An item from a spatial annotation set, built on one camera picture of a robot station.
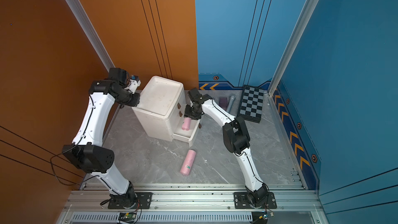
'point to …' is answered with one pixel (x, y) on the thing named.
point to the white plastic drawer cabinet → (161, 110)
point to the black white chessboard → (251, 103)
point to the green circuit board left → (128, 217)
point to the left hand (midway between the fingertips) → (138, 99)
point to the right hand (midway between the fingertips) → (186, 115)
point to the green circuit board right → (266, 216)
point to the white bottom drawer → (187, 135)
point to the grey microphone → (232, 98)
